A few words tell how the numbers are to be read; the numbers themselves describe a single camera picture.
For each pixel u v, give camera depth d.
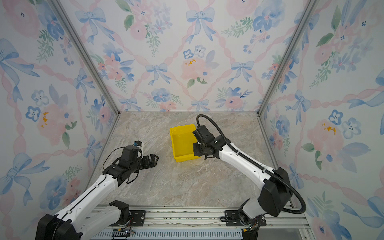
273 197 0.48
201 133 0.61
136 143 0.75
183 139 1.09
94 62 0.92
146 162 0.74
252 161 0.46
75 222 0.41
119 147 1.00
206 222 0.74
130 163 0.63
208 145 0.60
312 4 0.68
